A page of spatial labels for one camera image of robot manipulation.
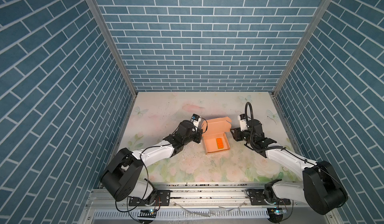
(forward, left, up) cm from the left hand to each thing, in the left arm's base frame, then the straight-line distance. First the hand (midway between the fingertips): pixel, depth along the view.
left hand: (203, 130), depth 86 cm
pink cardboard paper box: (0, -6, -1) cm, 6 cm away
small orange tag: (-3, -11, -10) cm, 15 cm away
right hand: (+2, -18, -1) cm, 18 cm away
